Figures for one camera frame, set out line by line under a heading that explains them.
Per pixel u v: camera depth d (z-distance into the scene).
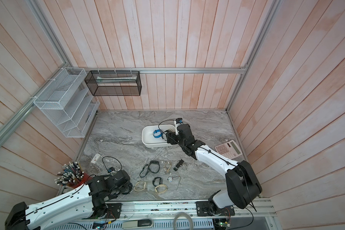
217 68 0.96
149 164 0.88
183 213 0.73
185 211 0.76
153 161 0.88
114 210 0.74
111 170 0.74
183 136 0.65
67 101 0.73
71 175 0.69
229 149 0.95
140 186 0.82
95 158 0.92
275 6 0.68
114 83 1.05
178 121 0.75
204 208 0.72
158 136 1.01
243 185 0.43
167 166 0.89
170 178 0.84
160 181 0.81
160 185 0.79
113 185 0.60
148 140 1.03
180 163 0.90
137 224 0.67
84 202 0.52
